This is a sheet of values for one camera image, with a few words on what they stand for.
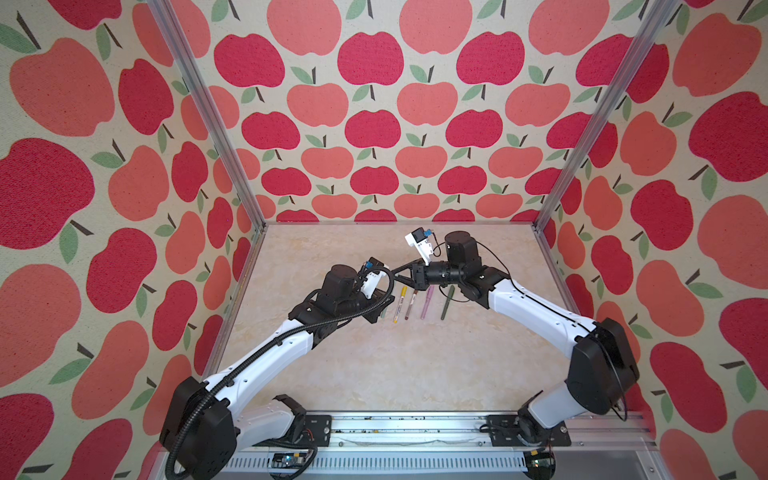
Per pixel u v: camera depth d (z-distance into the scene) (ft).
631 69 2.57
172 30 2.36
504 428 2.34
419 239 2.30
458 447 3.81
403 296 3.27
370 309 1.79
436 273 2.27
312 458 2.23
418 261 2.31
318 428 2.45
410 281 2.34
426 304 3.23
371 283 2.26
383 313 2.55
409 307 3.20
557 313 1.62
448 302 3.23
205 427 1.29
